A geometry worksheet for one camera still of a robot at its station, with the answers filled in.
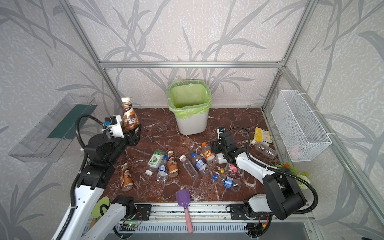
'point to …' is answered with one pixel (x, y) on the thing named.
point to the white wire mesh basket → (300, 135)
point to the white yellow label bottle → (220, 158)
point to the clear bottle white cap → (189, 167)
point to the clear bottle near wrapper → (264, 149)
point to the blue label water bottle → (201, 165)
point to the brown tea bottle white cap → (173, 168)
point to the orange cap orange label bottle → (208, 155)
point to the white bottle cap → (148, 172)
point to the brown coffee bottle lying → (126, 183)
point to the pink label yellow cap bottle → (231, 168)
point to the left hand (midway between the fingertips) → (139, 121)
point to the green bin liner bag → (187, 98)
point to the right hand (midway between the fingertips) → (216, 138)
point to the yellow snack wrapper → (260, 135)
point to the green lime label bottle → (156, 158)
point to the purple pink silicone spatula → (183, 197)
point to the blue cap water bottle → (162, 175)
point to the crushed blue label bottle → (228, 182)
